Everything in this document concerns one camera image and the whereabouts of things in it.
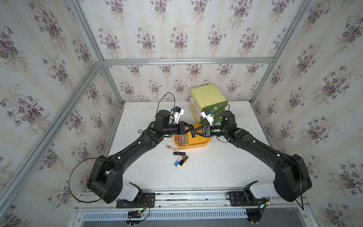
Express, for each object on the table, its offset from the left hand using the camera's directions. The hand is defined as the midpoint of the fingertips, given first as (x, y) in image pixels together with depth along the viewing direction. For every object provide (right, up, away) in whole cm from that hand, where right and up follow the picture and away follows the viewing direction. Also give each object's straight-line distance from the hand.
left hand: (194, 129), depth 74 cm
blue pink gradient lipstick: (-9, -21, +12) cm, 26 cm away
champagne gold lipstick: (-8, -10, +21) cm, 25 cm away
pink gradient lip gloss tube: (-13, -15, +19) cm, 27 cm away
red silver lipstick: (-10, -10, +22) cm, 26 cm away
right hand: (+1, -2, +1) cm, 2 cm away
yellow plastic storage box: (+5, -10, +18) cm, 21 cm away
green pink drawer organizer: (+11, +19, +19) cm, 29 cm away
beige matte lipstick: (-6, -10, +21) cm, 24 cm away
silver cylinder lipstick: (-4, -9, +22) cm, 24 cm away
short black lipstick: (-8, -17, +15) cm, 24 cm away
